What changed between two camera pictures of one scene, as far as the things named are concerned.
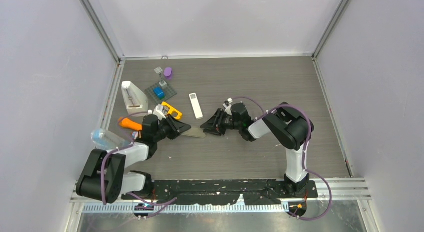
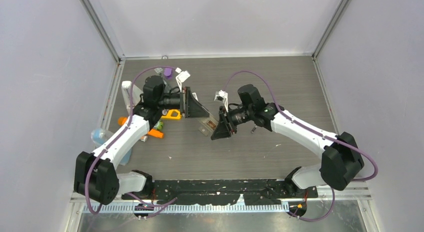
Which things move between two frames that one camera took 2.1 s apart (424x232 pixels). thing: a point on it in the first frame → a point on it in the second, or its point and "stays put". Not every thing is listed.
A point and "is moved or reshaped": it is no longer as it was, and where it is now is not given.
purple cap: [168, 72] stays put
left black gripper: [177, 128] → [189, 107]
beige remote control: [196, 132] is moved or reshaped
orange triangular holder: [171, 109] stays put
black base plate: [254, 192] stays put
